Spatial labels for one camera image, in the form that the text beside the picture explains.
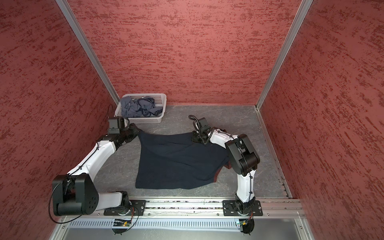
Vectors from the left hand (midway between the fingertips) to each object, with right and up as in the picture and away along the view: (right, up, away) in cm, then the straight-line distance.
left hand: (140, 131), depth 87 cm
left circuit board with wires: (-4, -44, -15) cm, 47 cm away
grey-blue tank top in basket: (-10, +16, +22) cm, 29 cm away
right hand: (+30, -7, +9) cm, 32 cm away
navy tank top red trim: (+16, -19, +2) cm, 25 cm away
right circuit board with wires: (+59, -45, -16) cm, 76 cm away
